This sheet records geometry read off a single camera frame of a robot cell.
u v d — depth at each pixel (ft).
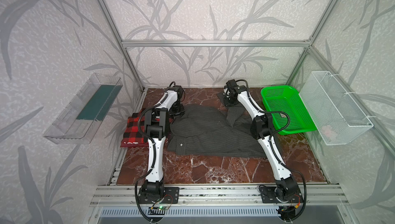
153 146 2.06
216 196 2.47
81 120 2.11
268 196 2.38
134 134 2.94
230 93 2.82
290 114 3.47
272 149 2.27
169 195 2.38
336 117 2.07
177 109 2.89
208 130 3.16
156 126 2.07
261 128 2.35
